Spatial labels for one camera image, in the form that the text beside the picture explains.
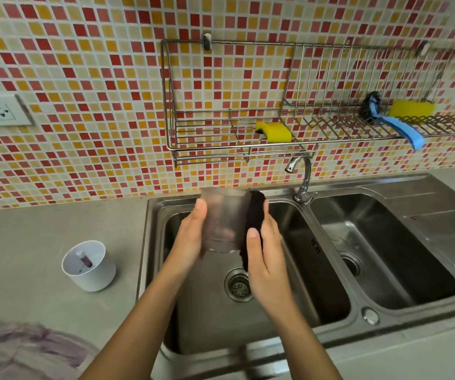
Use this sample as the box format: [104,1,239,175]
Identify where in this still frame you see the person's right hand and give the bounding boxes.
[245,199,291,309]

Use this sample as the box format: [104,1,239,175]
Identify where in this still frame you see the person's left hand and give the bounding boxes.
[164,198,209,273]

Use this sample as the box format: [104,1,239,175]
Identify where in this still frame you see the clear blender cup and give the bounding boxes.
[198,187,252,254]

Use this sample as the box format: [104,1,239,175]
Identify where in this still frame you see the black cloth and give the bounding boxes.
[238,189,269,272]

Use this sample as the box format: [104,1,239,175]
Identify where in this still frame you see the white blender base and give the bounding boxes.
[61,240,117,292]

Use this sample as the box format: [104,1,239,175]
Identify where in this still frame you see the small yellow sponge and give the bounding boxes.
[255,121,293,144]

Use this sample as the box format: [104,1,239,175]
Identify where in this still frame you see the person's left forearm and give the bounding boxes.
[79,264,188,380]

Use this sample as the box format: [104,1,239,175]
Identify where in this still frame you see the person's right forearm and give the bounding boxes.
[266,300,345,380]

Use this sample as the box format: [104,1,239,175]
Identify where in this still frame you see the metal sink drain strainer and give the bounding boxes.
[338,251,367,278]
[224,268,256,303]

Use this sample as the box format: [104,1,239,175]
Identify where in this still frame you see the chrome faucet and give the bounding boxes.
[284,155,317,205]

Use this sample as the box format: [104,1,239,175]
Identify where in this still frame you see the round metal sink cap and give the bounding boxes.
[361,306,381,326]

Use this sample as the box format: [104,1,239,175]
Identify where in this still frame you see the stainless steel double sink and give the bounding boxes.
[136,173,455,380]

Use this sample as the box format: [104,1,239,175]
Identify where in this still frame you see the large yellow sponge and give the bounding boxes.
[387,99,437,123]

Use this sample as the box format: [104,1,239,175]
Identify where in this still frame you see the metal wire dish rack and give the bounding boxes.
[160,33,455,167]

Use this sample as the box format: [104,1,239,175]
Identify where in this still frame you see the blue handled dish brush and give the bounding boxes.
[360,92,425,151]

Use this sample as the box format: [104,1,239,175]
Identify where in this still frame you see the white wall socket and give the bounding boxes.
[0,93,33,127]

